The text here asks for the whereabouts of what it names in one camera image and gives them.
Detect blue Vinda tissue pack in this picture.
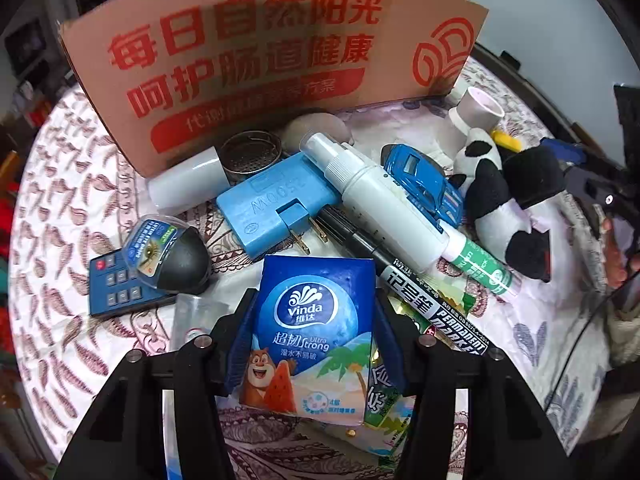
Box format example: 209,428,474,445
239,256,376,426

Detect person's right hand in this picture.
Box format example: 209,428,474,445
602,218,639,288

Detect black white plush cow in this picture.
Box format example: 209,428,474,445
450,128,565,283

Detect yellow black tool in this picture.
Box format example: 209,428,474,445
490,129,523,153

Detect green snack packet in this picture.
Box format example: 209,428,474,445
354,288,459,460

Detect clear plastic cup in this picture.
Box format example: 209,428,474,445
169,294,232,351

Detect blue remote control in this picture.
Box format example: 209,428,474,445
89,249,176,318

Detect white cup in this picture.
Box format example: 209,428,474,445
435,86,504,159

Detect green white glue stick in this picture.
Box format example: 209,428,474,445
439,221,521,301

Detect black permanent marker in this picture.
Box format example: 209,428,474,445
316,206,495,356

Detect black mouse in blister pack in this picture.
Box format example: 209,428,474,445
122,214,212,295

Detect blue toy car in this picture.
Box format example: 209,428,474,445
381,144,463,230

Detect whiteboard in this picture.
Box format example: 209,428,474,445
473,0,639,160

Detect white spray bottle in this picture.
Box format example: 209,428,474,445
300,132,448,274

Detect patterned quilt bedspread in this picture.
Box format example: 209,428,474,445
8,58,610,479

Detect white paper roll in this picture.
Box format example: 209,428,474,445
146,148,230,216

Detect blue plug adapter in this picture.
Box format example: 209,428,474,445
216,153,341,260

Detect round metal strainer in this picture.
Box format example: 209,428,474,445
219,130,282,185

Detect grey brown stone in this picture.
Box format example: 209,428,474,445
280,113,354,155

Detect brown cardboard box red print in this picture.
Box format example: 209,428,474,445
61,0,487,177

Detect black cable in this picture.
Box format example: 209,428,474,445
543,263,640,411

